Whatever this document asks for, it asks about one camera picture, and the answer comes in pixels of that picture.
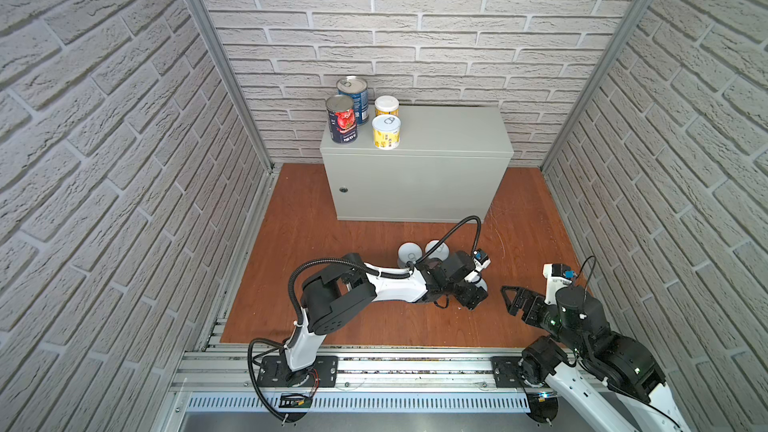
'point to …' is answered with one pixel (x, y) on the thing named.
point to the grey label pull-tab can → (408, 252)
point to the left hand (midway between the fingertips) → (481, 284)
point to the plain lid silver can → (482, 282)
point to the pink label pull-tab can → (442, 252)
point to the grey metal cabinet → (445, 169)
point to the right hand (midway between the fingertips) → (516, 292)
